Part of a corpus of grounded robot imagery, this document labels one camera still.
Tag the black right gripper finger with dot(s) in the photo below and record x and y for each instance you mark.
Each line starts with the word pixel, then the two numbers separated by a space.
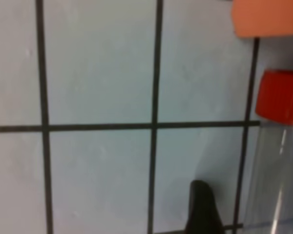
pixel 203 215

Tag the red-capped clear tube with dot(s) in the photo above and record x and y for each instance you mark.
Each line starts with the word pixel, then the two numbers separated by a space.
pixel 269 208

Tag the white grid-pattern cloth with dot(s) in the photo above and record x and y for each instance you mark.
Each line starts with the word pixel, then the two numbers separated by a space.
pixel 109 109

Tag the orange foam cube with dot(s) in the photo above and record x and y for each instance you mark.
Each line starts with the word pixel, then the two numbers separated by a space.
pixel 262 18

